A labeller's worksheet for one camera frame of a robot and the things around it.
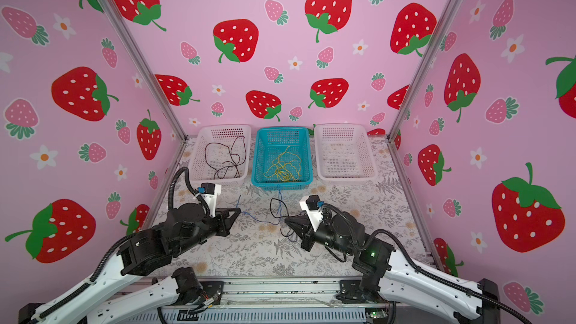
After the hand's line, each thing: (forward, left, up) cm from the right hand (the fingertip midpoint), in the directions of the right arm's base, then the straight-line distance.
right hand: (285, 221), depth 63 cm
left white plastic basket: (+43, +42, -25) cm, 65 cm away
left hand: (+2, +13, 0) cm, 13 cm away
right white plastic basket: (+52, -20, -26) cm, 62 cm away
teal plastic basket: (+51, +18, -22) cm, 58 cm away
